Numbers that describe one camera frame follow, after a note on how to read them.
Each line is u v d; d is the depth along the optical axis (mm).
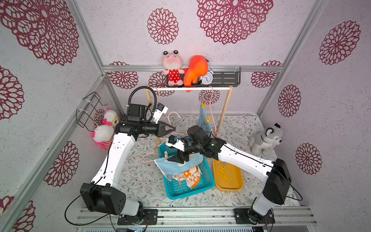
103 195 387
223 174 875
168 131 686
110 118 900
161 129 615
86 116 758
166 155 687
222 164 538
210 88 713
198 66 832
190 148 634
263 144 903
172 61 816
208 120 835
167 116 674
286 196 461
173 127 687
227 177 868
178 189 833
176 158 636
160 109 626
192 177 836
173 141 603
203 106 1173
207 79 898
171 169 795
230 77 982
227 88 716
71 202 373
